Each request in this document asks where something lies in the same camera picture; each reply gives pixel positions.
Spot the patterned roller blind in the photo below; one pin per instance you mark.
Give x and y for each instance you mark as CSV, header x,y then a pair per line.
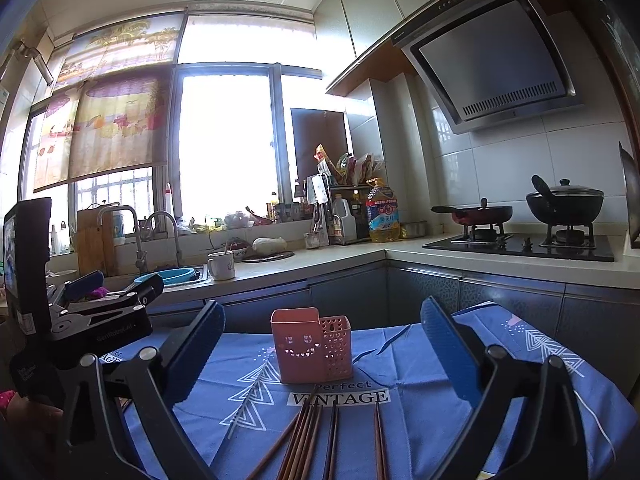
x,y
108,110

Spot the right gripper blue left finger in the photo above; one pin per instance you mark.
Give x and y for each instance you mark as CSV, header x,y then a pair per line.
x,y
186,351

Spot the pink perforated utensil holder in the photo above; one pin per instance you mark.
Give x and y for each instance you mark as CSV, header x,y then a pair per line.
x,y
311,349

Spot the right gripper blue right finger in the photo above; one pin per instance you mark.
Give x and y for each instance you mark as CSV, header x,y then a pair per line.
x,y
456,356

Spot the blue plastic basin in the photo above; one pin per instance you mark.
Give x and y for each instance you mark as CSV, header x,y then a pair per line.
x,y
170,276

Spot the white mug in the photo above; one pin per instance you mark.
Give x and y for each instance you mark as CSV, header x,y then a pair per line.
x,y
221,266

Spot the left steel faucet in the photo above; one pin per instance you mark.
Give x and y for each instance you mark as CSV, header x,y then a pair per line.
x,y
119,230

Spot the magenta cloth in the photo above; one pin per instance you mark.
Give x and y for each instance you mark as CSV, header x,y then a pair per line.
x,y
96,294

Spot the white ceramic dish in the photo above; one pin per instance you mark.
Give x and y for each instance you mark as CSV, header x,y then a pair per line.
x,y
267,246

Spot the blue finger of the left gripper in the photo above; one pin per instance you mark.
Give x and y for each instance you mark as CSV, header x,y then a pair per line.
x,y
145,289
83,286

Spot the red frying pan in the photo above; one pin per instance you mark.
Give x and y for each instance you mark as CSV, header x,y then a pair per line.
x,y
483,215

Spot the black spice rack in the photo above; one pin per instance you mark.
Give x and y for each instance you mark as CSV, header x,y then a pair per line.
x,y
357,197

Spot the dark chopstick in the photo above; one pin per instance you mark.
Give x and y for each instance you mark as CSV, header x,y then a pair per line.
x,y
328,447
333,443

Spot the white jug bottle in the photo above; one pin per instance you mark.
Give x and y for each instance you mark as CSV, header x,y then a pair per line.
x,y
344,223

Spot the brown cardboard panel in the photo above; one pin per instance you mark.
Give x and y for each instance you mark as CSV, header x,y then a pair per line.
x,y
312,128

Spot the steel faucet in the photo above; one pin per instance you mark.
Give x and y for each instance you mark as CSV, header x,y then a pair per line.
x,y
165,225
119,230

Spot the reddish chopstick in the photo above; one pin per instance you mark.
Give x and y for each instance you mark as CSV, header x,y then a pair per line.
x,y
379,445
384,448

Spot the left hand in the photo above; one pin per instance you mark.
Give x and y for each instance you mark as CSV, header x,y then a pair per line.
x,y
27,418

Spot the steel range hood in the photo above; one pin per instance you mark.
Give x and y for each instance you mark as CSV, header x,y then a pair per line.
x,y
487,61

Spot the right steel faucet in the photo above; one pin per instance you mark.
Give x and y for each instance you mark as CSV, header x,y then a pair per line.
x,y
165,225

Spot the slanted brown chopstick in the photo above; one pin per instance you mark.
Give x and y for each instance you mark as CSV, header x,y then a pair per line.
x,y
272,451

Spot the brown chopstick bundle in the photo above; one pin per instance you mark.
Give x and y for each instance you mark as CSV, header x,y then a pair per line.
x,y
304,447
309,454
297,442
290,444

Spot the yellow cooking oil bottle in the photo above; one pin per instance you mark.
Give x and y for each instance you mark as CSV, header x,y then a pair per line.
x,y
383,212

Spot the black gas stove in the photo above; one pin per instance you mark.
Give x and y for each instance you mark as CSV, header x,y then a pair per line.
x,y
565,242

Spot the wooden cutting board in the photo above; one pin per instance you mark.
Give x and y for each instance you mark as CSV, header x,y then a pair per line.
x,y
93,241

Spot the blue patterned tablecloth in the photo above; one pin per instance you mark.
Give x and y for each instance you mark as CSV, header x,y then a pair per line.
x,y
239,407

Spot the black wok with lid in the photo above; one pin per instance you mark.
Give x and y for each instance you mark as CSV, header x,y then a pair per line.
x,y
565,204

